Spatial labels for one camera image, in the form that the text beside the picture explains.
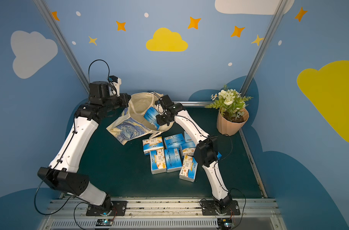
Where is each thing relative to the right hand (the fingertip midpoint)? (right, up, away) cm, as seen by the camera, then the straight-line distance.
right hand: (162, 118), depth 91 cm
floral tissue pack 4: (+16, -29, -9) cm, 35 cm away
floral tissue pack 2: (+16, -19, -3) cm, 25 cm away
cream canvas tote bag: (-16, -4, -13) cm, 21 cm away
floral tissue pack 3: (-2, -25, -7) cm, 26 cm away
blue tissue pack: (-7, +2, -3) cm, 8 cm away
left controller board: (-27, -52, -21) cm, 62 cm away
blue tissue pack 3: (+7, -25, -5) cm, 26 cm away
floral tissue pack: (-7, -16, +2) cm, 18 cm away
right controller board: (+34, -53, -20) cm, 66 cm away
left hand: (-14, +12, -18) cm, 26 cm away
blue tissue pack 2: (+8, -15, +2) cm, 17 cm away
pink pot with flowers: (+47, +6, +2) cm, 47 cm away
